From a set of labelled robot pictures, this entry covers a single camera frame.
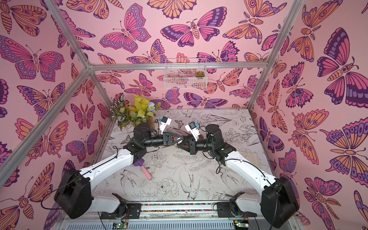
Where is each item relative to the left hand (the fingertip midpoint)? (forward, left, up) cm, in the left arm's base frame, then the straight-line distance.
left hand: (183, 139), depth 70 cm
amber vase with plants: (+24, +37, -8) cm, 45 cm away
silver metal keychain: (-1, +2, -1) cm, 3 cm away
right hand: (-2, +2, -3) cm, 4 cm away
